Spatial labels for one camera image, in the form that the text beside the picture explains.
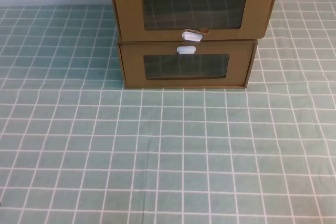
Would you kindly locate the white plastic handle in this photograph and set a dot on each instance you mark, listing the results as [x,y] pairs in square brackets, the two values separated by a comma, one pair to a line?
[191,36]
[186,50]

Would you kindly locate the brown cardboard shoebox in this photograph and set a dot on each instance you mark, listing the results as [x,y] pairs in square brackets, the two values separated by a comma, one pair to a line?
[167,20]
[215,64]

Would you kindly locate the cyan grid tablecloth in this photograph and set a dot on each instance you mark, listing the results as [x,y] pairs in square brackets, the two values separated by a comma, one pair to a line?
[77,147]

